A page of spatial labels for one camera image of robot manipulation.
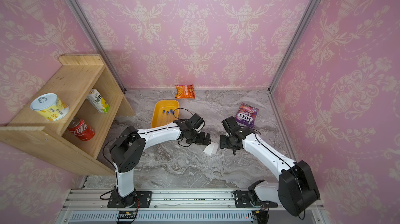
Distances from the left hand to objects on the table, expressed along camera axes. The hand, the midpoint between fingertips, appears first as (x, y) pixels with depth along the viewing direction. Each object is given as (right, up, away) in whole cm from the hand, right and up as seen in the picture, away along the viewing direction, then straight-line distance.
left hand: (205, 142), depth 89 cm
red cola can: (-52, +12, -24) cm, 59 cm away
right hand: (+11, +1, -5) cm, 12 cm away
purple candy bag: (+27, +15, +14) cm, 34 cm away
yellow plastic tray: (-27, +17, +19) cm, 37 cm away
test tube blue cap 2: (-26, +16, +17) cm, 34 cm away
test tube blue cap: (-28, +15, +17) cm, 36 cm away
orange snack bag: (-15, +32, +27) cm, 44 cm away
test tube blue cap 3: (-22, +16, +17) cm, 32 cm away
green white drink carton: (-52, +24, -15) cm, 60 cm away
